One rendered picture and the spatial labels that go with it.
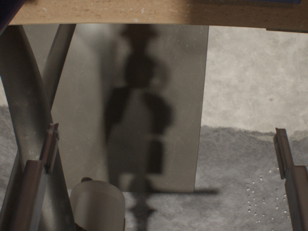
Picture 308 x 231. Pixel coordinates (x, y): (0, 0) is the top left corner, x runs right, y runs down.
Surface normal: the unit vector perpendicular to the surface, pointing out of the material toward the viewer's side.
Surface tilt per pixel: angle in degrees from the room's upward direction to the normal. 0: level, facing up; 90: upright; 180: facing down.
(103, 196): 90
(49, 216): 28
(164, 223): 0
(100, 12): 0
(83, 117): 0
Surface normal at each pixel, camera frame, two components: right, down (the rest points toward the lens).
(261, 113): -0.02, 0.65
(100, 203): 0.30, -0.72
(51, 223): 0.23, 0.39
